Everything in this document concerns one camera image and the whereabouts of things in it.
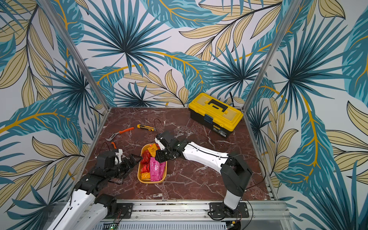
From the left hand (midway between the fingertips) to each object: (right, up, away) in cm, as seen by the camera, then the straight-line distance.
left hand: (138, 164), depth 76 cm
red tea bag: (+2, +3, +9) cm, 10 cm away
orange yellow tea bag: (+5, +6, +9) cm, 13 cm away
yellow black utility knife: (-9, +20, +30) cm, 37 cm away
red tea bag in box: (+2, -3, +5) cm, 6 cm away
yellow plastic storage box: (-1, -6, +4) cm, 8 cm away
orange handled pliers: (-27, +11, +24) cm, 38 cm away
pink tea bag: (+9, -4, +4) cm, 11 cm away
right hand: (+9, +3, +4) cm, 10 cm away
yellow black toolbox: (+44, +27, +18) cm, 55 cm away
